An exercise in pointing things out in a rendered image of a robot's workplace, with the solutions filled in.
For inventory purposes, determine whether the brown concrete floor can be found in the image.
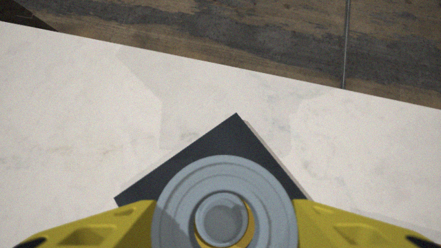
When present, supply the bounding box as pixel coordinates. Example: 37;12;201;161
14;0;347;89
342;0;441;110

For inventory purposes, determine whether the yellow sleeve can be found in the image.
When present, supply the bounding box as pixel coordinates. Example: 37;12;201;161
194;198;255;248

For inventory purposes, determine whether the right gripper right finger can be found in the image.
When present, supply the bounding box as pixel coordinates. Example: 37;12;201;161
291;199;433;248

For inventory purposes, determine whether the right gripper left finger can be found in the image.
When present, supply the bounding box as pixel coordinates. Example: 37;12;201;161
20;200;157;248

